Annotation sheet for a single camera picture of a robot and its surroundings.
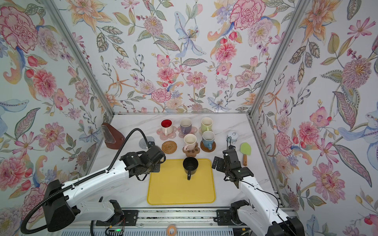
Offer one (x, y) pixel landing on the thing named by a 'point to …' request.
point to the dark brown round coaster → (206, 149)
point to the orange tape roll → (171, 226)
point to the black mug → (190, 164)
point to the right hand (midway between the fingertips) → (220, 162)
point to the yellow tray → (170, 185)
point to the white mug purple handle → (186, 125)
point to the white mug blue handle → (208, 138)
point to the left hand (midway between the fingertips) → (158, 166)
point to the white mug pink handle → (190, 139)
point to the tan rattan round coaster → (169, 147)
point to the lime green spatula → (245, 148)
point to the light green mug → (206, 124)
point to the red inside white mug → (167, 126)
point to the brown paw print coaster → (192, 153)
